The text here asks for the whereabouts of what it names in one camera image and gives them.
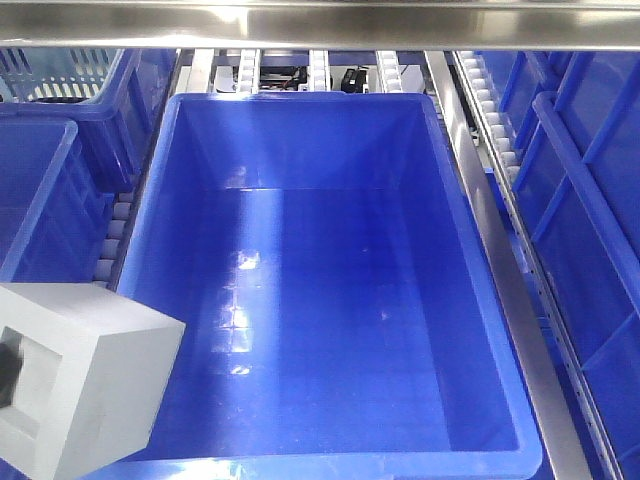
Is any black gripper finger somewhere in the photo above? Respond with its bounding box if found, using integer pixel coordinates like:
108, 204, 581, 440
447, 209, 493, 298
0, 340, 26, 409

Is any steel rack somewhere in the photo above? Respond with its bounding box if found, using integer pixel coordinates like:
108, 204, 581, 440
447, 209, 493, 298
452, 49, 626, 480
0, 0, 640, 480

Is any pale blue slotted basket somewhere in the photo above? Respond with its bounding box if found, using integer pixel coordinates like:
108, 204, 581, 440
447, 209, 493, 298
0, 48, 124, 104

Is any large blue plastic bin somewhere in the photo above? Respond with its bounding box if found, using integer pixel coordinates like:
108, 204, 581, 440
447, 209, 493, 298
97, 90, 544, 480

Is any grey block with square hole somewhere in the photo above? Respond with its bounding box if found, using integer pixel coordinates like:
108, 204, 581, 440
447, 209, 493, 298
0, 282, 187, 480

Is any row of blue bins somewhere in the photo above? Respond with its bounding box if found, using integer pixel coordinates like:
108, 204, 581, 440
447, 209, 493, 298
474, 49, 640, 480

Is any black device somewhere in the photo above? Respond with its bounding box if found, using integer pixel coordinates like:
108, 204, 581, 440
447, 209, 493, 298
341, 67, 369, 94
259, 64, 307, 91

